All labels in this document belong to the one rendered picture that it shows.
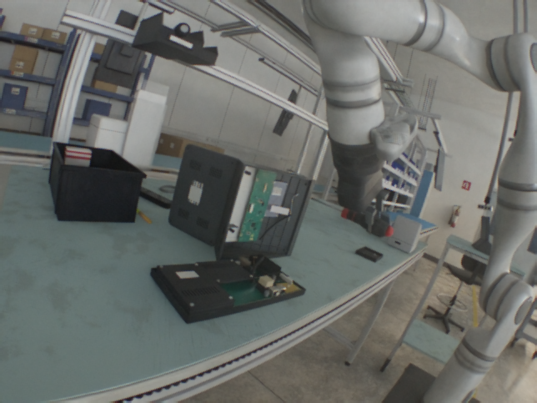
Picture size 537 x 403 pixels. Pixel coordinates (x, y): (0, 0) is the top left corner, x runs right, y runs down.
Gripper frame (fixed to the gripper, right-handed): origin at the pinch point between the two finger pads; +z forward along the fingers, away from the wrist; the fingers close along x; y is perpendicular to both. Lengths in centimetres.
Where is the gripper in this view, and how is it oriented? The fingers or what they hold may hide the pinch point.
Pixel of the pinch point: (373, 228)
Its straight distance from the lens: 48.6
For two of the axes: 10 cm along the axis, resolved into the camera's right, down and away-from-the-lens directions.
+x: -6.8, 6.0, -4.2
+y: -6.9, -3.3, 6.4
